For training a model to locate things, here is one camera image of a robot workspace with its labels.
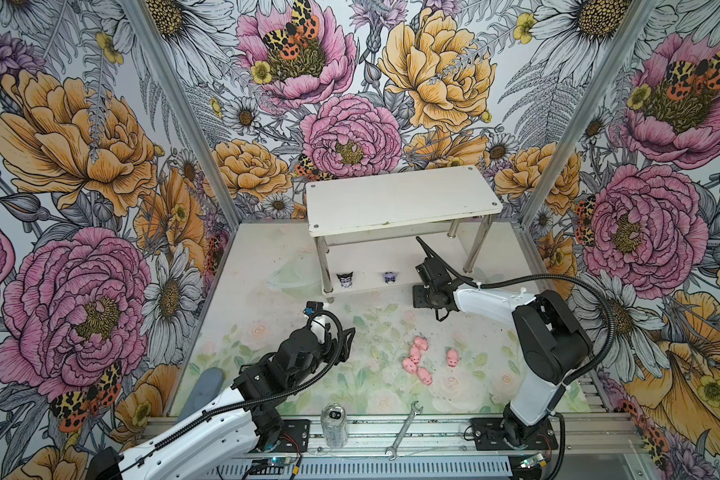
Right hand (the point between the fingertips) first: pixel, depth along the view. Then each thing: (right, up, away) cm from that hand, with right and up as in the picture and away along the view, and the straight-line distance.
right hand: (425, 304), depth 96 cm
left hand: (-25, -5, -18) cm, 31 cm away
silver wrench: (-12, -30, -23) cm, 40 cm away
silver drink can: (-25, -20, -31) cm, 45 cm away
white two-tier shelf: (-17, +24, +23) cm, 37 cm away
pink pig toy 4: (-3, -17, -13) cm, 21 cm away
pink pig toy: (-7, -15, -13) cm, 20 cm away
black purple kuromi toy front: (-11, +9, -2) cm, 14 cm away
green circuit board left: (-39, -32, -25) cm, 56 cm away
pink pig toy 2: (-5, -12, -9) cm, 16 cm away
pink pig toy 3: (+6, -13, -11) cm, 18 cm away
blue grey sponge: (-61, -19, -14) cm, 66 cm away
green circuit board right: (+22, -32, -24) cm, 46 cm away
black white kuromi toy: (-25, +8, -4) cm, 26 cm away
